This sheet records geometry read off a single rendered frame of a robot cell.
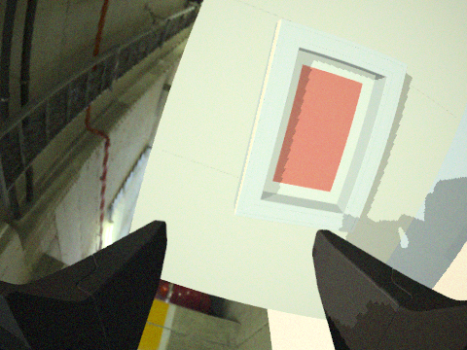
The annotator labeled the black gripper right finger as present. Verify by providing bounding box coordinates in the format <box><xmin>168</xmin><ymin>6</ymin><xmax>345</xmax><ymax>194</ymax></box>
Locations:
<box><xmin>311</xmin><ymin>229</ymin><xmax>467</xmax><ymax>350</ymax></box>

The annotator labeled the white picture frame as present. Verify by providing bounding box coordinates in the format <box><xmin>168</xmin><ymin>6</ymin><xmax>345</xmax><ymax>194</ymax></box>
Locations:
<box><xmin>233</xmin><ymin>19</ymin><xmax>408</xmax><ymax>233</ymax></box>

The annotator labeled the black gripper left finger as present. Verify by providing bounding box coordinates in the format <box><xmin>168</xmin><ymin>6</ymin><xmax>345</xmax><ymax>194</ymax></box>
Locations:
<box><xmin>0</xmin><ymin>219</ymin><xmax>167</xmax><ymax>350</ymax></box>

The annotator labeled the pale beige wall panel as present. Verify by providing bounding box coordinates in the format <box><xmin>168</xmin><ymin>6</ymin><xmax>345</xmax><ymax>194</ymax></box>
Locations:
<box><xmin>129</xmin><ymin>0</ymin><xmax>467</xmax><ymax>320</ymax></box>

